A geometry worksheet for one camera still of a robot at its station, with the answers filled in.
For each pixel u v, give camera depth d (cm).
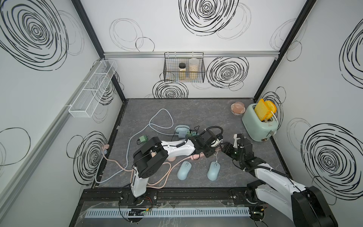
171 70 89
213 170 81
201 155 79
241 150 65
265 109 84
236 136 81
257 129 86
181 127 96
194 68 86
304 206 40
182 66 86
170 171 82
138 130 99
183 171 81
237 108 108
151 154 53
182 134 97
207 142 68
